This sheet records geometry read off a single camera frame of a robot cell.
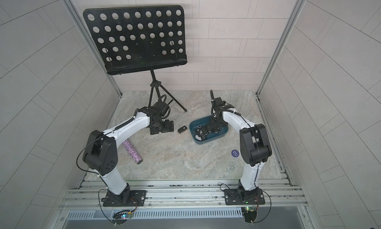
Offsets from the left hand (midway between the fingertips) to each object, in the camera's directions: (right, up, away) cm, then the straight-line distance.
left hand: (170, 129), depth 89 cm
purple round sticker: (+39, -14, -3) cm, 41 cm away
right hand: (+28, +3, +6) cm, 29 cm away
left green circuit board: (-18, -36, -24) cm, 46 cm away
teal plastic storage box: (+25, -5, 0) cm, 25 cm away
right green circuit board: (+41, -37, -20) cm, 59 cm away
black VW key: (+7, -1, +5) cm, 9 cm away
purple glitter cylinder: (-20, -12, -7) cm, 24 cm away
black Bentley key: (+18, -2, +1) cm, 18 cm away
